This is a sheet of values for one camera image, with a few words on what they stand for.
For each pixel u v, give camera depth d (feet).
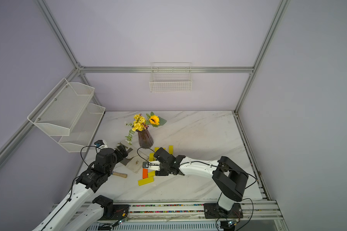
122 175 2.79
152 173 2.80
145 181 2.76
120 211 2.44
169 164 2.11
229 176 1.55
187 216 2.41
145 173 2.84
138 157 2.68
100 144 2.18
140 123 2.55
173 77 3.09
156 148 2.30
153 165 2.34
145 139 3.14
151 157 3.06
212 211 2.40
